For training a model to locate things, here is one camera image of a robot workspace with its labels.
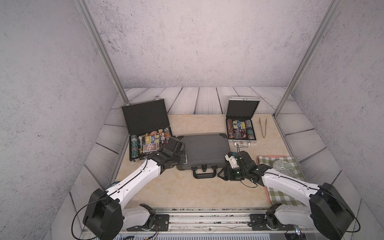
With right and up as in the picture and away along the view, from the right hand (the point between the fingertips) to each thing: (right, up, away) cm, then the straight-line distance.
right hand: (222, 175), depth 82 cm
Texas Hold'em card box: (-44, +18, +19) cm, 51 cm away
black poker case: (-49, +25, +27) cm, 61 cm away
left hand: (-20, +10, +1) cm, 22 cm away
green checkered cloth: (+39, +4, +7) cm, 39 cm away
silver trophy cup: (-52, +17, +20) cm, 58 cm away
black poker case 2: (-9, +11, +7) cm, 16 cm away
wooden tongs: (+38, +28, +32) cm, 57 cm away
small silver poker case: (+18, +25, +29) cm, 42 cm away
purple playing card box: (-44, +13, +16) cm, 49 cm away
